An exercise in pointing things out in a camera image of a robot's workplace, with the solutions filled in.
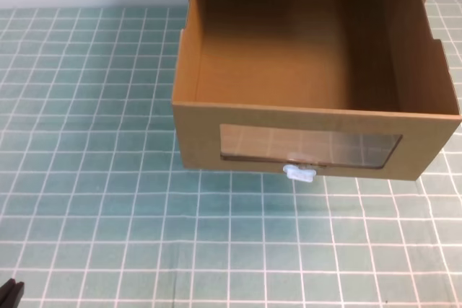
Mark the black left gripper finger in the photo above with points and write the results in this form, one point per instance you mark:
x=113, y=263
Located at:
x=11, y=293

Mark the cardboard shoebox drawer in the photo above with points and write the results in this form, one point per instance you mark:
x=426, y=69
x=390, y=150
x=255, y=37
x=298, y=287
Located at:
x=343, y=87

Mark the cyan checkered tablecloth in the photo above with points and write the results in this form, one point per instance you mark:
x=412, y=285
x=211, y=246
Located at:
x=97, y=209

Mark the white upper drawer handle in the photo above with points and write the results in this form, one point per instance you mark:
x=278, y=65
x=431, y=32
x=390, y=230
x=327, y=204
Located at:
x=299, y=174

